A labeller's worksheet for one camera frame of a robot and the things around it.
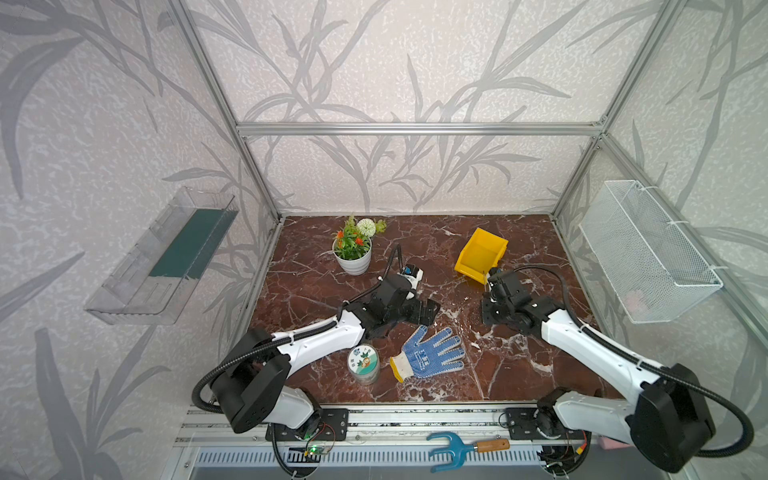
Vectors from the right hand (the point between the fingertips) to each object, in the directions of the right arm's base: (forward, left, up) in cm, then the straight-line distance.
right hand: (483, 306), depth 86 cm
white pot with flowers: (+17, +39, +8) cm, 43 cm away
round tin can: (-16, +33, 0) cm, 37 cm away
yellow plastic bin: (+25, -5, -8) cm, 26 cm away
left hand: (-1, +16, +3) cm, 17 cm away
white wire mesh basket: (-5, -31, +25) cm, 40 cm away
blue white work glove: (-11, +15, -8) cm, 21 cm away
